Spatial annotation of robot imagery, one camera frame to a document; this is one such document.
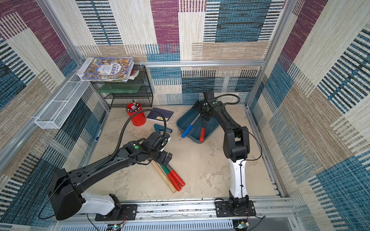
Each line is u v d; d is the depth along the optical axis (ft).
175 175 2.72
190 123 3.26
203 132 3.10
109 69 2.61
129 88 3.27
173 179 2.68
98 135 3.56
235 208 2.15
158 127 3.46
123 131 1.84
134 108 3.29
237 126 1.93
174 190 2.60
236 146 1.86
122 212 2.35
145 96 3.87
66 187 1.32
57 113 2.34
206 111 2.44
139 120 3.53
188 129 3.16
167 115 3.66
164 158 2.31
